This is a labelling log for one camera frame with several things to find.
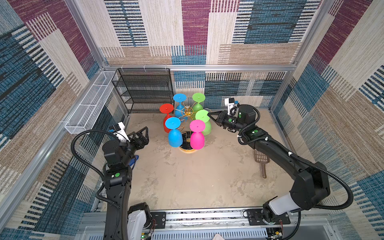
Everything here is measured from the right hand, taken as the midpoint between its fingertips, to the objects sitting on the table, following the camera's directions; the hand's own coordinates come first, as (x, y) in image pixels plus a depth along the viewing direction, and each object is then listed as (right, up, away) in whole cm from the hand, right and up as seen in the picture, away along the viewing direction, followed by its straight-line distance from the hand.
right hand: (207, 116), depth 74 cm
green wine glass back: (-4, +11, +11) cm, 16 cm away
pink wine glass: (-5, -11, +3) cm, 13 cm away
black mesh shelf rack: (-42, +21, +35) cm, 59 cm away
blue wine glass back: (-14, +11, +11) cm, 21 cm away
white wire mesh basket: (-73, +1, +18) cm, 75 cm away
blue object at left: (-43, -26, +17) cm, 53 cm away
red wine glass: (-21, +5, +7) cm, 22 cm away
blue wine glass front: (-16, -11, +6) cm, 21 cm away
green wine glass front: (-2, +1, +1) cm, 3 cm away
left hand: (-31, -6, -4) cm, 32 cm away
